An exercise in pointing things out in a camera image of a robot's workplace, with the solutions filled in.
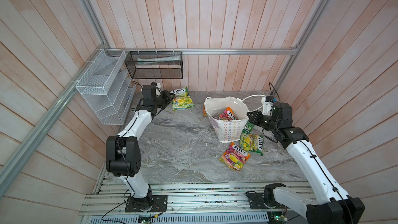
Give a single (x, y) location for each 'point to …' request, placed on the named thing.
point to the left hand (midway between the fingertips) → (176, 95)
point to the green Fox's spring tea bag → (182, 99)
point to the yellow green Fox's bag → (252, 142)
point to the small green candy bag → (248, 127)
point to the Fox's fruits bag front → (235, 157)
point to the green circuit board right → (276, 217)
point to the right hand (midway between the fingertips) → (246, 112)
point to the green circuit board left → (144, 219)
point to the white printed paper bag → (228, 131)
